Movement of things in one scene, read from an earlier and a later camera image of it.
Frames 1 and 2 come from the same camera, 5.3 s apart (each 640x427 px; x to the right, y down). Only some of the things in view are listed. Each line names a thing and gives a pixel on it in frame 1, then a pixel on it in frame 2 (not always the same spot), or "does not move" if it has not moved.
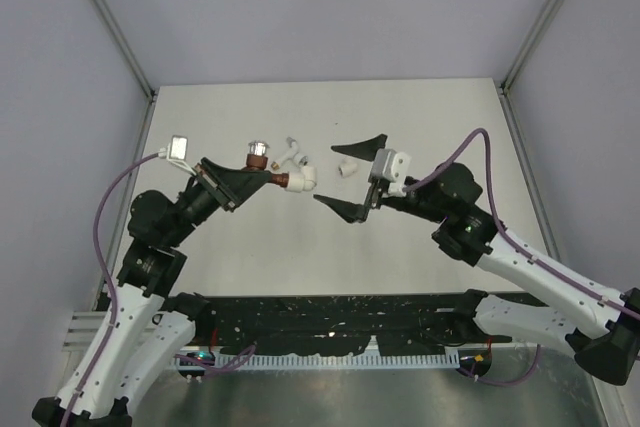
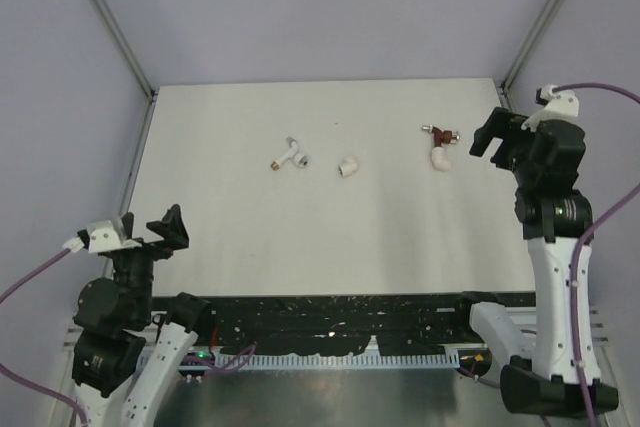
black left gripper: (253, 179) -> (174, 230)
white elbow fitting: (305, 180) -> (439, 160)
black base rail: (286, 325) does not move
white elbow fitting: (348, 167) does not move
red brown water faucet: (257, 160) -> (439, 136)
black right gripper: (353, 211) -> (505, 124)
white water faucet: (292, 156) does not move
